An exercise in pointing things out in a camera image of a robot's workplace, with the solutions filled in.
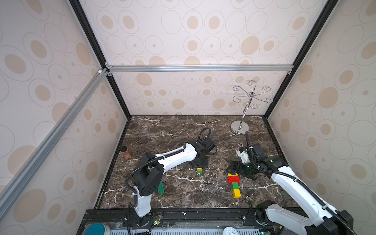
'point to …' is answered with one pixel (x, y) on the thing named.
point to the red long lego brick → (233, 179)
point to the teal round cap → (97, 228)
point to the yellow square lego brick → (236, 193)
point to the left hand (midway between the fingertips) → (207, 168)
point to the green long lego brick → (160, 188)
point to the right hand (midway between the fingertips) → (237, 171)
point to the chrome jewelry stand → (241, 127)
